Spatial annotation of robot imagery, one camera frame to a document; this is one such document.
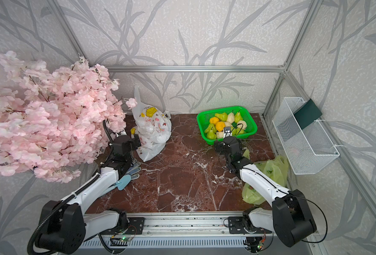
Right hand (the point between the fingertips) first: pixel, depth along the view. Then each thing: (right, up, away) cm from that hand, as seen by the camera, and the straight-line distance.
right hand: (226, 138), depth 87 cm
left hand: (-54, +1, -3) cm, 54 cm away
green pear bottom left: (-7, +1, +15) cm, 17 cm away
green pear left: (-7, +7, +18) cm, 21 cm away
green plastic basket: (-12, +12, +25) cm, 30 cm away
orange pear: (-5, +11, +23) cm, 26 cm away
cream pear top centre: (+8, +13, +24) cm, 29 cm away
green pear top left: (+2, +14, +22) cm, 26 cm away
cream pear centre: (+5, +8, +21) cm, 23 cm away
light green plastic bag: (+21, -13, -14) cm, 28 cm away
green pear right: (+13, +4, +16) cm, 21 cm away
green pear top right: (+13, +13, +25) cm, 31 cm away
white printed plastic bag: (-43, +6, +9) cm, 45 cm away
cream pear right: (+13, +7, +22) cm, 26 cm away
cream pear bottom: (-2, +1, +15) cm, 15 cm away
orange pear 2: (-1, +7, +15) cm, 17 cm away
